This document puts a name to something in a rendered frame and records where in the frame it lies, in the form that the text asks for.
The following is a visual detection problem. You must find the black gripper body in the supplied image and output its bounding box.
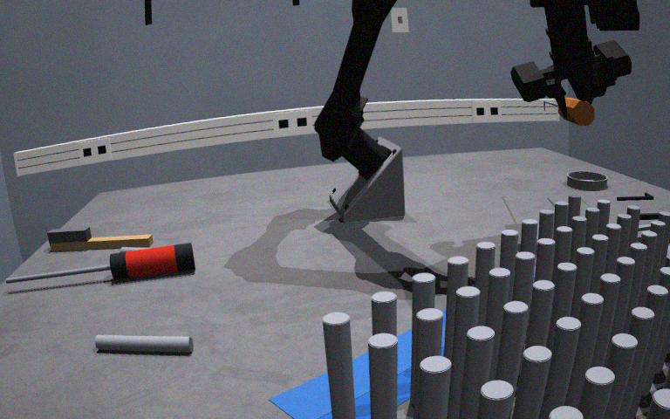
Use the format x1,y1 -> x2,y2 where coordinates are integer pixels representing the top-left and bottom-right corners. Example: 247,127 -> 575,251
510,28 -> 632,102

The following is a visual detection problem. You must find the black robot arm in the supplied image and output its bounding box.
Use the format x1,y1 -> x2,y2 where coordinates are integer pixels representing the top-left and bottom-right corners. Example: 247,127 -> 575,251
314,0 -> 639,181

